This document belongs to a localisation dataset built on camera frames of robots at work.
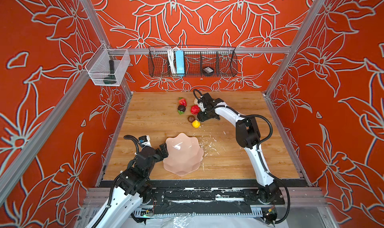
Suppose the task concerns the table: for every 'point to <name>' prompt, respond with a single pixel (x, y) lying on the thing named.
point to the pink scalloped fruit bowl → (184, 155)
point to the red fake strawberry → (182, 101)
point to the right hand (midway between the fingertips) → (200, 116)
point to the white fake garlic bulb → (195, 101)
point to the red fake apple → (195, 109)
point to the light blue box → (180, 63)
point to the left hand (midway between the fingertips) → (159, 146)
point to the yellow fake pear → (196, 123)
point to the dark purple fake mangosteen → (181, 109)
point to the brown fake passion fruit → (191, 118)
